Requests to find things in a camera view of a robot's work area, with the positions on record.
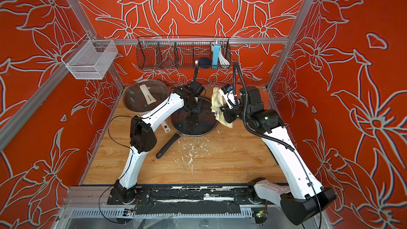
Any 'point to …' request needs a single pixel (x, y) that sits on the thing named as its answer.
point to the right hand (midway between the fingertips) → (219, 106)
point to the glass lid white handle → (141, 96)
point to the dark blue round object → (204, 63)
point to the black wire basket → (183, 52)
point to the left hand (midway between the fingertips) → (197, 108)
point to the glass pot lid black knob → (201, 123)
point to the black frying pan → (171, 143)
